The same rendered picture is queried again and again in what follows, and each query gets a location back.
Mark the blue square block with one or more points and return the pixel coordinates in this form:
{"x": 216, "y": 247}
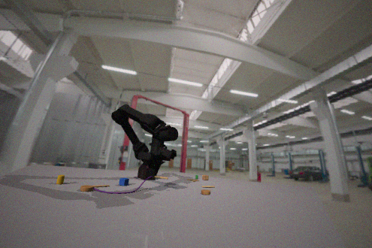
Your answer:
{"x": 124, "y": 181}

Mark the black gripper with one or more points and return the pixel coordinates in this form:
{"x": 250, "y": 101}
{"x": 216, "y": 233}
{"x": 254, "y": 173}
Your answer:
{"x": 154, "y": 159}

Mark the yellow cylinder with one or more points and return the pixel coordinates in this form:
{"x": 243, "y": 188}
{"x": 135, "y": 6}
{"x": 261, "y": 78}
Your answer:
{"x": 60, "y": 179}

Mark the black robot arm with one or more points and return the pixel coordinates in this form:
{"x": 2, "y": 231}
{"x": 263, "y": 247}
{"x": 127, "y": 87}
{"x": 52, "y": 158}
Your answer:
{"x": 148, "y": 123}

